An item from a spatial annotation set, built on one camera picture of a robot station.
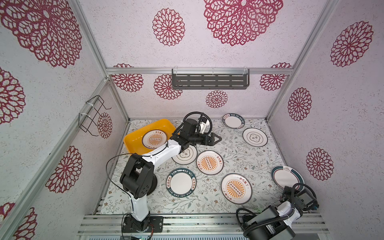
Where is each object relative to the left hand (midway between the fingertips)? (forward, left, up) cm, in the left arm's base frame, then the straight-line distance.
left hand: (215, 140), depth 83 cm
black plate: (-18, +35, -19) cm, 44 cm away
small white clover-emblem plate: (+17, -34, -20) cm, 43 cm away
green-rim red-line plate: (-12, -43, -21) cm, 49 cm away
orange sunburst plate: (+15, +40, -18) cm, 46 cm away
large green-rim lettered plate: (-16, +20, -20) cm, 32 cm away
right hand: (-21, -41, -17) cm, 49 cm away
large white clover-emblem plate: (+2, +16, -20) cm, 25 cm away
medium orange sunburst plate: (-4, +1, -19) cm, 20 cm away
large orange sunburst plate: (-20, -13, -20) cm, 30 cm away
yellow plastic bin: (+15, +55, -19) cm, 60 cm away
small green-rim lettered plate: (+35, -21, -21) cm, 46 cm away
